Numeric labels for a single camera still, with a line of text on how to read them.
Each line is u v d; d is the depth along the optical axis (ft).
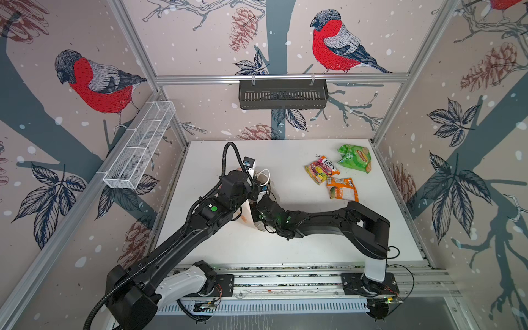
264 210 2.12
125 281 1.25
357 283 2.40
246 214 2.39
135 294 1.22
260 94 3.50
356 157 3.40
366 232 1.60
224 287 2.40
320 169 3.42
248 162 2.10
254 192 2.19
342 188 3.18
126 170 2.33
